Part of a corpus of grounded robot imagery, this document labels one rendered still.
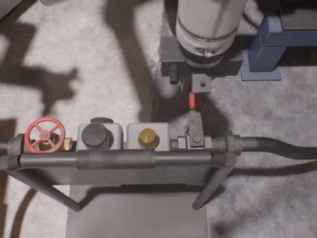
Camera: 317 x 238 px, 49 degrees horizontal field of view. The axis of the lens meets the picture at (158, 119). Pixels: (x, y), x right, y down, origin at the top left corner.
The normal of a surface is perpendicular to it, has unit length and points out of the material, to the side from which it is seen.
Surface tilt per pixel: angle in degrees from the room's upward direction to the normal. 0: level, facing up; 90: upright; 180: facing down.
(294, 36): 90
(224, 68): 90
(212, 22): 90
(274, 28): 0
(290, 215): 0
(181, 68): 90
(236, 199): 0
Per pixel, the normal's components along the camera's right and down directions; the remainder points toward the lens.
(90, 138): 0.00, -0.37
